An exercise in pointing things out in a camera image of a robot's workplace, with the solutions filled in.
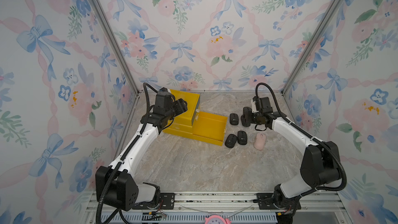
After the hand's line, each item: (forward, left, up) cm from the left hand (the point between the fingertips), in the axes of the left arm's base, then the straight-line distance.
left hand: (184, 104), depth 81 cm
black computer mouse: (+6, -30, -22) cm, 38 cm away
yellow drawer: (+1, -14, -25) cm, 29 cm away
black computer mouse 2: (-9, -27, -23) cm, 36 cm away
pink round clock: (-47, -16, -22) cm, 55 cm away
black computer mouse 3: (-7, -34, -22) cm, 41 cm away
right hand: (+2, -37, -12) cm, 39 cm away
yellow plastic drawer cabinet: (-6, +1, -9) cm, 11 cm away
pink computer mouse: (-9, -44, -23) cm, 50 cm away
